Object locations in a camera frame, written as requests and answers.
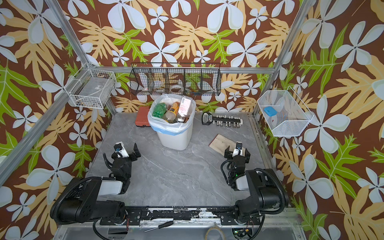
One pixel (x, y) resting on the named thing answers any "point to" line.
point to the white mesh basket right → (285, 113)
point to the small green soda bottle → (159, 110)
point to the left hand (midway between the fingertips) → (125, 144)
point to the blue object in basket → (270, 111)
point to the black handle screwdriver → (162, 225)
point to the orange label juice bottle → (170, 116)
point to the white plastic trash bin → (182, 142)
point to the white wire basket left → (90, 88)
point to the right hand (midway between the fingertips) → (237, 147)
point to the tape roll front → (216, 227)
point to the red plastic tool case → (142, 119)
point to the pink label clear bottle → (184, 108)
